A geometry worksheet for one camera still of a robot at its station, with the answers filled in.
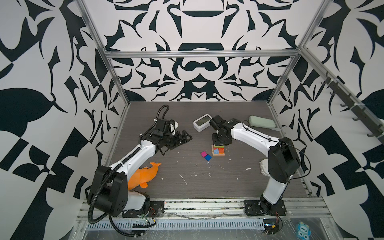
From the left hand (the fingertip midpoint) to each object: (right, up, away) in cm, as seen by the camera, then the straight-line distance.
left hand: (188, 138), depth 82 cm
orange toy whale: (-24, -20, -2) cm, 31 cm away
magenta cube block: (+9, -11, +10) cm, 17 cm away
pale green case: (+52, +8, +25) cm, 58 cm away
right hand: (+17, -3, +7) cm, 19 cm away
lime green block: (+17, -4, 0) cm, 17 cm away
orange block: (+19, -10, +9) cm, 23 cm away
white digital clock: (+9, +8, +18) cm, 22 cm away
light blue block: (+17, -10, +9) cm, 21 cm away
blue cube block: (+12, -13, +10) cm, 20 cm away
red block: (+20, -7, +8) cm, 23 cm away
